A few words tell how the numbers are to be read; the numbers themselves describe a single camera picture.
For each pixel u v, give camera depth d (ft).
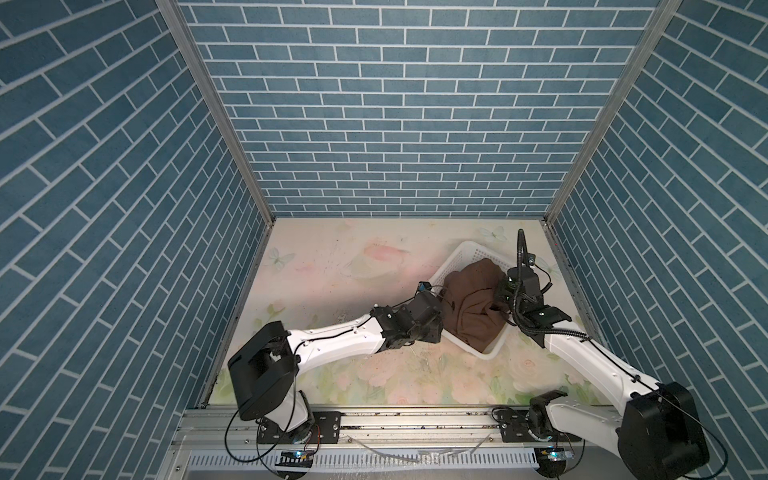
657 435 1.31
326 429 2.42
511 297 2.13
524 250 2.32
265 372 1.39
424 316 2.04
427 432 2.42
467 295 2.82
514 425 2.42
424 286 2.43
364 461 2.53
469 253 3.34
